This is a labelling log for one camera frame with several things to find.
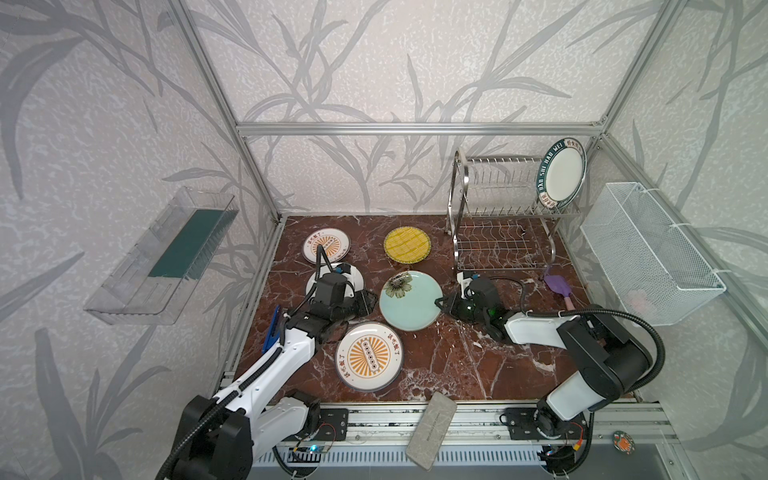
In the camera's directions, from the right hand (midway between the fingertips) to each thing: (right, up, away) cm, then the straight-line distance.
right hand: (434, 292), depth 90 cm
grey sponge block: (-3, -29, -20) cm, 35 cm away
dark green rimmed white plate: (+36, +35, -5) cm, 51 cm away
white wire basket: (+45, +10, -26) cm, 53 cm away
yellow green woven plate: (-8, +15, +22) cm, 27 cm away
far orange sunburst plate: (-36, +15, +22) cm, 45 cm away
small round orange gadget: (+43, -33, -19) cm, 58 cm away
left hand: (-16, +2, -8) cm, 18 cm away
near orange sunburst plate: (-19, -17, -6) cm, 27 cm away
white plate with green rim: (-22, +6, -13) cm, 27 cm away
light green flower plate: (-8, -3, +1) cm, 9 cm away
